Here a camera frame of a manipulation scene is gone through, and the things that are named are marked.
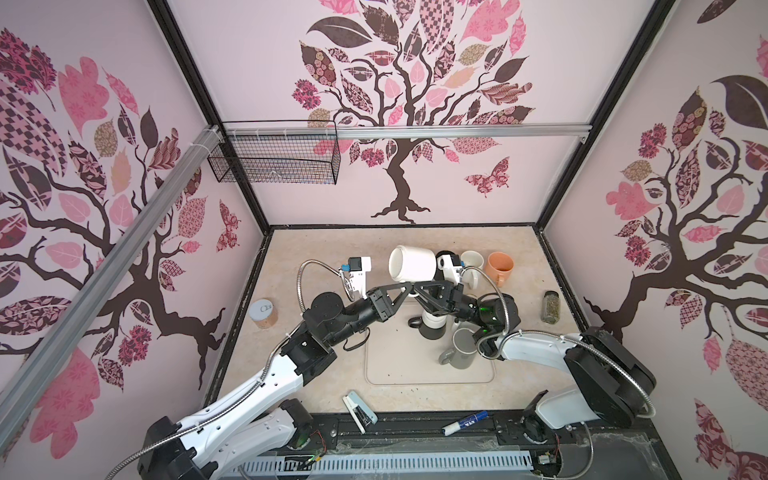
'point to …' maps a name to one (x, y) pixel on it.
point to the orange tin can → (264, 313)
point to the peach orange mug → (499, 267)
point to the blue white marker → (456, 426)
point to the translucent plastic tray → (398, 353)
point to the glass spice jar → (551, 307)
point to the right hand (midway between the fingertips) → (418, 292)
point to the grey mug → (464, 352)
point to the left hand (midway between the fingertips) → (414, 294)
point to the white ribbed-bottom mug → (472, 277)
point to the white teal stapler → (358, 411)
